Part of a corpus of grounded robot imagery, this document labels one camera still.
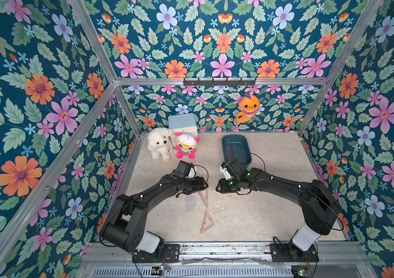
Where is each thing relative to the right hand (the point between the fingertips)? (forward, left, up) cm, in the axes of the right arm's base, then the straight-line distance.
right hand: (219, 186), depth 86 cm
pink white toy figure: (+22, +19, +7) cm, 29 cm away
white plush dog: (+20, +33, +9) cm, 40 cm away
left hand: (+1, +7, 0) cm, 7 cm away
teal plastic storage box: (+32, -11, -7) cm, 35 cm away
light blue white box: (+39, +23, +7) cm, 46 cm away
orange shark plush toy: (+40, -16, +20) cm, 48 cm away
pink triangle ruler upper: (-3, +7, -9) cm, 12 cm away
